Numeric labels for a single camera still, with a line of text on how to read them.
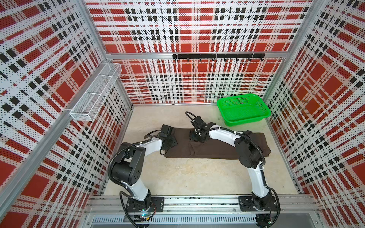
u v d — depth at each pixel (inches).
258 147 19.1
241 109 43.8
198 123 30.9
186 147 37.7
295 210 29.2
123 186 19.7
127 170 18.4
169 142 34.6
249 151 21.3
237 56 34.7
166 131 30.2
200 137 29.0
